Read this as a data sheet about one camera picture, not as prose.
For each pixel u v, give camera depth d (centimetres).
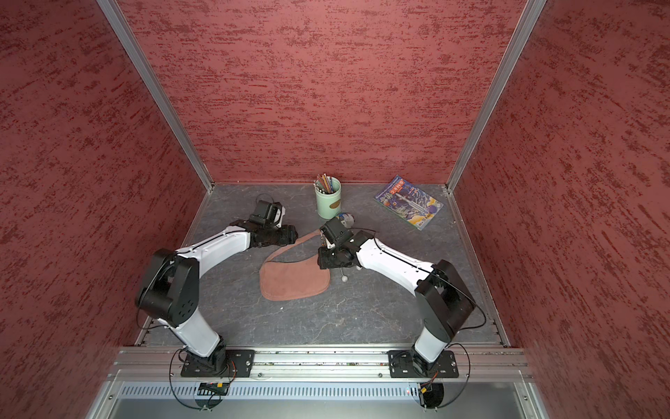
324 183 103
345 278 90
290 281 89
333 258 73
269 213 75
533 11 71
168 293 47
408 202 114
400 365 74
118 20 72
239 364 74
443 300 45
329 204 103
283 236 85
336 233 67
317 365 76
